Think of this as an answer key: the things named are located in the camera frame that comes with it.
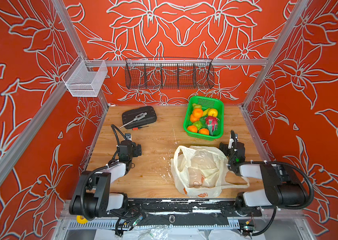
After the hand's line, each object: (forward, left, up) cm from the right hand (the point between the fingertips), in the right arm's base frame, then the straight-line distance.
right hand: (227, 141), depth 93 cm
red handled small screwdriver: (+14, +60, -3) cm, 62 cm away
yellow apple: (+24, +5, +2) cm, 25 cm away
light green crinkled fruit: (+13, +16, +2) cm, 21 cm away
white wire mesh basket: (+33, +91, +27) cm, 100 cm away
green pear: (+31, +16, +2) cm, 35 cm away
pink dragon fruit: (+12, +8, +3) cm, 15 cm away
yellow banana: (+26, +9, 0) cm, 27 cm away
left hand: (-1, +62, +1) cm, 62 cm away
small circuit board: (-45, +1, -6) cm, 45 cm away
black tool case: (+22, +65, +2) cm, 69 cm away
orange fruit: (+19, +19, 0) cm, 27 cm away
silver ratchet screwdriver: (+19, +59, +4) cm, 62 cm away
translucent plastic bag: (-18, +19, -2) cm, 26 cm away
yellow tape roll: (-40, +80, -3) cm, 89 cm away
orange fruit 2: (+21, +16, +5) cm, 27 cm away
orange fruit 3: (+9, +21, +2) cm, 23 cm away
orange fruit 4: (+7, +14, +1) cm, 15 cm away
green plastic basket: (+34, +7, +1) cm, 35 cm away
